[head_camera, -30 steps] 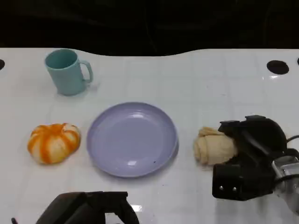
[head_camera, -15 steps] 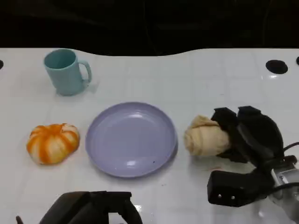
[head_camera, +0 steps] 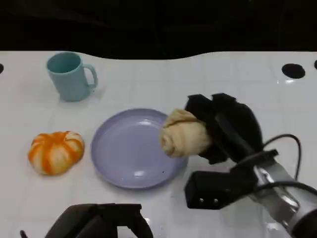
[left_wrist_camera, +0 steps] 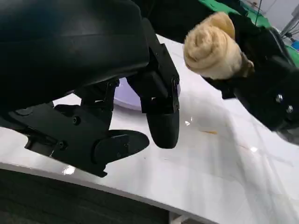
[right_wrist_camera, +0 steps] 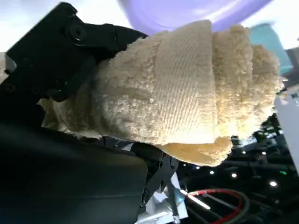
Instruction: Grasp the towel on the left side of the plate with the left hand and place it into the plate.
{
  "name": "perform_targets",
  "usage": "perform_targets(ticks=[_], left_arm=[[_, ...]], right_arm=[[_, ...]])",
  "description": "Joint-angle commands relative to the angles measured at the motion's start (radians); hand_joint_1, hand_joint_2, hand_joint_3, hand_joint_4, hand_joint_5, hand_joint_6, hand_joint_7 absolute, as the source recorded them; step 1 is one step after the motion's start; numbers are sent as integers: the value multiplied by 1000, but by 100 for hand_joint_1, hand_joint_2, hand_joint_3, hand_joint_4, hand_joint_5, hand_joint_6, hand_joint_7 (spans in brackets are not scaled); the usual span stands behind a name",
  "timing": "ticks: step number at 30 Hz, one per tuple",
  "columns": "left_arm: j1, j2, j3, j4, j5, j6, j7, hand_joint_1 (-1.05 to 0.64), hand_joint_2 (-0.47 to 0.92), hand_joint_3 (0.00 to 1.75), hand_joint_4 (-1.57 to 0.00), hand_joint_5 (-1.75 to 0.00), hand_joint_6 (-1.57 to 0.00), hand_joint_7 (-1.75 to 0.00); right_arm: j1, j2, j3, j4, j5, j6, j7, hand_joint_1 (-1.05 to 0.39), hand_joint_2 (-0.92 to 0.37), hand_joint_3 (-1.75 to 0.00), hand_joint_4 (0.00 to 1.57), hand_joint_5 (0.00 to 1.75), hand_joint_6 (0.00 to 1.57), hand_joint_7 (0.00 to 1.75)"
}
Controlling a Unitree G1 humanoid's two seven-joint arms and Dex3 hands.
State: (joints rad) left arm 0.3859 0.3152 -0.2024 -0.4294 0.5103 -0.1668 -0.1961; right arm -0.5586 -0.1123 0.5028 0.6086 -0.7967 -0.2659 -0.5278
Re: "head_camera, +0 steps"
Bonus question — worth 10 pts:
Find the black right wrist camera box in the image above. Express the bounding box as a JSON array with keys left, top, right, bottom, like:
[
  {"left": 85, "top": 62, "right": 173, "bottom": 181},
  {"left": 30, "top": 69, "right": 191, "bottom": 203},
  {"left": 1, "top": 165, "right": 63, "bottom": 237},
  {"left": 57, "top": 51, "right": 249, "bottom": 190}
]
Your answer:
[{"left": 184, "top": 170, "right": 257, "bottom": 210}]

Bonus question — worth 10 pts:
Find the black looping arm cable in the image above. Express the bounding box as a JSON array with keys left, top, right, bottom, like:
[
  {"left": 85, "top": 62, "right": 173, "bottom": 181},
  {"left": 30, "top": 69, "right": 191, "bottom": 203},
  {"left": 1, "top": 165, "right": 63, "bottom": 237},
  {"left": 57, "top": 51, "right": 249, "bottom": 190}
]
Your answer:
[{"left": 262, "top": 133, "right": 303, "bottom": 179}]

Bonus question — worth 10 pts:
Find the orange and white bread roll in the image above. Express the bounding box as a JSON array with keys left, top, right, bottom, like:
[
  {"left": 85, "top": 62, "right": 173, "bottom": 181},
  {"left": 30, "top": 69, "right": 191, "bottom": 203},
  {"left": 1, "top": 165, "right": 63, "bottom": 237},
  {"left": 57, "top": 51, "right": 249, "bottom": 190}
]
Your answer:
[{"left": 27, "top": 130, "right": 85, "bottom": 176}]

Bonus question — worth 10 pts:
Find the pale green mug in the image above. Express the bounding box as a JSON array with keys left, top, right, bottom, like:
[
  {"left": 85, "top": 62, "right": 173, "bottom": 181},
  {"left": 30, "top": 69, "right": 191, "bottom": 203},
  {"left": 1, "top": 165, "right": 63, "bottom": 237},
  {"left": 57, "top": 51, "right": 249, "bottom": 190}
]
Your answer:
[{"left": 46, "top": 51, "right": 99, "bottom": 102}]

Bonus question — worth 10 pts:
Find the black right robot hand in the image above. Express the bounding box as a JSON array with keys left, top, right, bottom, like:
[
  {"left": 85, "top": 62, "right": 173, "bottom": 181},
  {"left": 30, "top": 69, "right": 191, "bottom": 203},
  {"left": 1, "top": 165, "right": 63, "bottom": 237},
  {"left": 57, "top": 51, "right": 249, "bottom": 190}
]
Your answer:
[{"left": 184, "top": 93, "right": 263, "bottom": 166}]

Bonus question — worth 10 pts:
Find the beige towel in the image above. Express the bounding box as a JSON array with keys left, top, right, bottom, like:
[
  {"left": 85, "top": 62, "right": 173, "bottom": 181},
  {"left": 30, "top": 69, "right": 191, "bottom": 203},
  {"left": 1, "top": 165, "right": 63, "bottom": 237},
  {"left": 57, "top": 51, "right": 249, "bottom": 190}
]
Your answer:
[{"left": 158, "top": 108, "right": 214, "bottom": 158}]

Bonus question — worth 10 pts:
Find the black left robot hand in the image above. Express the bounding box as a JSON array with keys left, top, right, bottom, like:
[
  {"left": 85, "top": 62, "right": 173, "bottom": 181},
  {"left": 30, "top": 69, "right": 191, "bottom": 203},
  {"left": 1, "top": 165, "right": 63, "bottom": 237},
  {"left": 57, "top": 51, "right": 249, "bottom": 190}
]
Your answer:
[{"left": 46, "top": 203, "right": 154, "bottom": 238}]

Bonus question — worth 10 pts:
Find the lilac plate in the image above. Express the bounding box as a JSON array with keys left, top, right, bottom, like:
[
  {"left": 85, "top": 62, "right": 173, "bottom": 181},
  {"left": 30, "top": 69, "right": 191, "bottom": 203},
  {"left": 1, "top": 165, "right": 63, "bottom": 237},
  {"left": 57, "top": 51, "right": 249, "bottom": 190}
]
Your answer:
[{"left": 90, "top": 108, "right": 189, "bottom": 191}]

